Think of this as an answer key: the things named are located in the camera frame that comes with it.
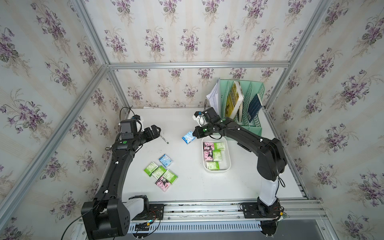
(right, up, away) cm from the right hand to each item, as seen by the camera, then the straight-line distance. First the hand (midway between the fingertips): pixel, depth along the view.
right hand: (193, 134), depth 87 cm
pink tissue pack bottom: (-17, -27, -7) cm, 32 cm away
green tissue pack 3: (+12, -19, 0) cm, 22 cm away
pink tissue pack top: (+10, -9, +8) cm, 15 cm away
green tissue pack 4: (-25, -20, -1) cm, 32 cm away
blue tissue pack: (-2, -2, -1) cm, 3 cm away
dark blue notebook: (+44, +17, +19) cm, 51 cm away
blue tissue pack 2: (-16, -16, +2) cm, 23 cm away
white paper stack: (+12, +22, +2) cm, 25 cm away
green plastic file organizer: (+41, +30, +20) cm, 55 cm away
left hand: (-21, +2, -7) cm, 22 cm away
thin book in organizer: (+34, +14, +17) cm, 40 cm away
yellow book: (+27, +22, +7) cm, 36 cm away
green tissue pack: (+17, -8, +7) cm, 20 cm away
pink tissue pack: (+9, -14, +4) cm, 17 cm away
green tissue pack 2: (+15, -13, +4) cm, 20 cm away
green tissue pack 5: (-20, -22, -3) cm, 29 cm away
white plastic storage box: (+20, -19, +3) cm, 27 cm away
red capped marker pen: (-22, -3, +15) cm, 27 cm away
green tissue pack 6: (-13, -23, -5) cm, 27 cm away
